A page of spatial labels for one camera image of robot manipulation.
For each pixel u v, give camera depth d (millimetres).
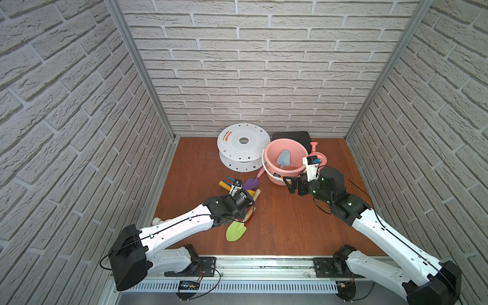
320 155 952
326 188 568
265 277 726
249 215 854
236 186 699
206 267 738
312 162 642
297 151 944
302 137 1149
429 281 387
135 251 395
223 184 942
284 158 999
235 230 832
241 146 1031
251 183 976
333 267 667
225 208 565
